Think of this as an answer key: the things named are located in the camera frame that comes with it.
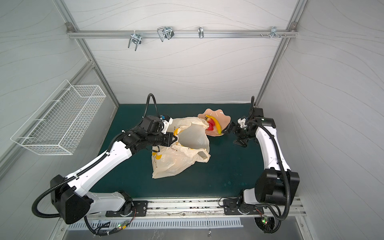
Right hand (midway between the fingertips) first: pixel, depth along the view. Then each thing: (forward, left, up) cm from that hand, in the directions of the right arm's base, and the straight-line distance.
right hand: (231, 133), depth 80 cm
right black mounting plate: (-32, 0, -19) cm, 37 cm away
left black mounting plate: (-35, +46, -18) cm, 61 cm away
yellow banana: (+19, +6, -17) cm, 26 cm away
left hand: (-5, +27, +3) cm, 28 cm away
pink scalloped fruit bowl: (+23, +2, -16) cm, 28 cm away
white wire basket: (-8, +83, +14) cm, 84 cm away
